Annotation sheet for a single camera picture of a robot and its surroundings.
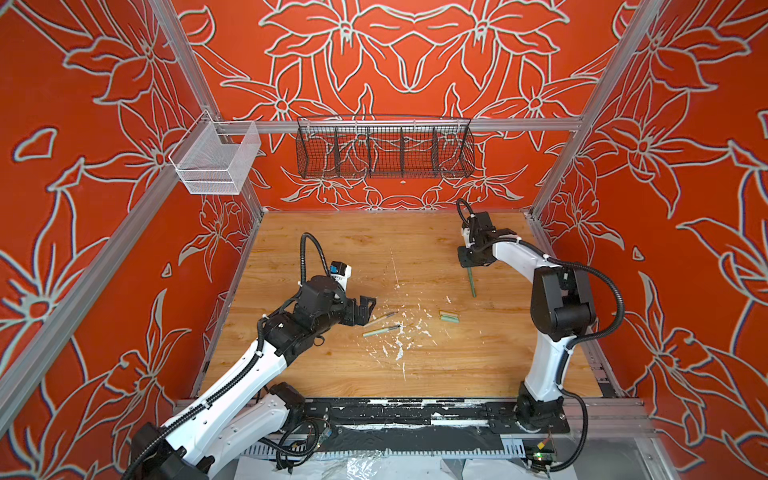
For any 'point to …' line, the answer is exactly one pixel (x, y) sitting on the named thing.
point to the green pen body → (472, 282)
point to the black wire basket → (384, 147)
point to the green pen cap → (450, 319)
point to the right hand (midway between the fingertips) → (462, 255)
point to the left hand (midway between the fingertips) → (360, 296)
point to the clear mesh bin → (215, 157)
